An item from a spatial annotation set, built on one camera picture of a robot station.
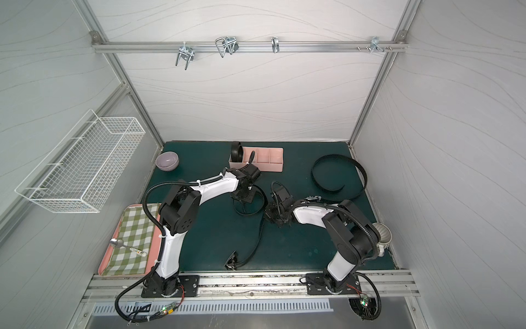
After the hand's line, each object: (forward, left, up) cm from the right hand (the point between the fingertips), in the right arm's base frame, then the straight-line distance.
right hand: (262, 214), depth 91 cm
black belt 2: (+36, -42, -1) cm, 56 cm away
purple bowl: (+26, +53, +3) cm, 59 cm away
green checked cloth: (-11, +53, 0) cm, 54 cm away
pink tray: (-19, +43, -2) cm, 47 cm away
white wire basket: (-4, +60, +31) cm, 68 cm away
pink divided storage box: (+28, -2, +5) cm, 29 cm away
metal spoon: (-16, +57, +2) cm, 59 cm away
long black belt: (+28, +14, +10) cm, 33 cm away
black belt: (-6, -1, 0) cm, 6 cm away
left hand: (+7, +7, -1) cm, 10 cm away
